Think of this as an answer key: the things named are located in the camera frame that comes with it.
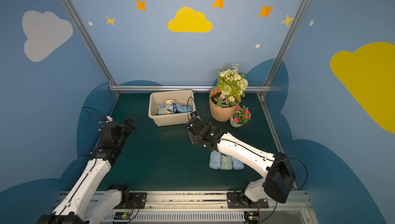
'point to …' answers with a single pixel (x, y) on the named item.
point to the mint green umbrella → (162, 110)
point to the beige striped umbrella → (168, 101)
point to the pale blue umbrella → (215, 160)
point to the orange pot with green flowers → (226, 98)
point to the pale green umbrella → (227, 163)
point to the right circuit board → (251, 217)
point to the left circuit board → (122, 216)
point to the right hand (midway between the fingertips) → (203, 129)
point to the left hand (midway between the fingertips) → (127, 122)
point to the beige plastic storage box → (186, 96)
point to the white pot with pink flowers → (240, 117)
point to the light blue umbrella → (174, 108)
